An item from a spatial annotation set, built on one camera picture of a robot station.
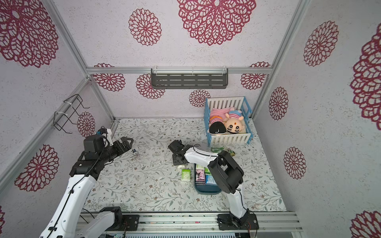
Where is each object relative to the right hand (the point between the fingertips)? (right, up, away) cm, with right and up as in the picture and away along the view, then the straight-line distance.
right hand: (182, 160), depth 95 cm
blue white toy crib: (+43, +39, +15) cm, 60 cm away
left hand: (-27, +12, -19) cm, 35 cm away
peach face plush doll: (+35, +25, +7) cm, 43 cm away
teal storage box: (+14, -15, -10) cm, 23 cm away
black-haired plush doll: (+23, +20, 0) cm, 30 cm away
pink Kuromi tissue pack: (+11, -7, -11) cm, 17 cm away
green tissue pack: (+2, -7, -7) cm, 10 cm away
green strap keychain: (+23, +6, +7) cm, 25 cm away
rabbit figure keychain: (-31, +4, +2) cm, 31 cm away
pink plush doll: (+28, +33, +17) cm, 47 cm away
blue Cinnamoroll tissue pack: (+16, -10, -10) cm, 21 cm away
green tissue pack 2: (+15, -5, -9) cm, 18 cm away
